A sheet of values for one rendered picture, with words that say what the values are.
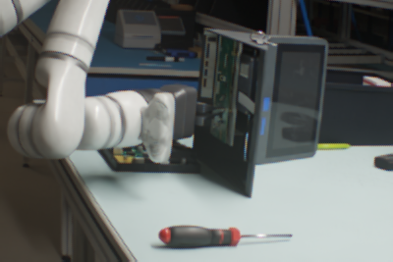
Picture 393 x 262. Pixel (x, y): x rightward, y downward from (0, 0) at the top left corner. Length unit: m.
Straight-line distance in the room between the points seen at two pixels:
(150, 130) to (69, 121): 0.15
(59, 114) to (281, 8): 1.93
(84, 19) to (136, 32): 2.26
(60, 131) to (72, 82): 0.07
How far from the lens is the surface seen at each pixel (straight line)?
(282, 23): 2.90
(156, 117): 1.13
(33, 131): 1.03
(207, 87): 1.39
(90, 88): 2.82
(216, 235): 0.98
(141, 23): 3.39
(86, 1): 1.09
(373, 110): 1.63
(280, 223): 1.10
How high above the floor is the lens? 1.33
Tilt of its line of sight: 10 degrees down
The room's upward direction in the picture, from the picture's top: 5 degrees clockwise
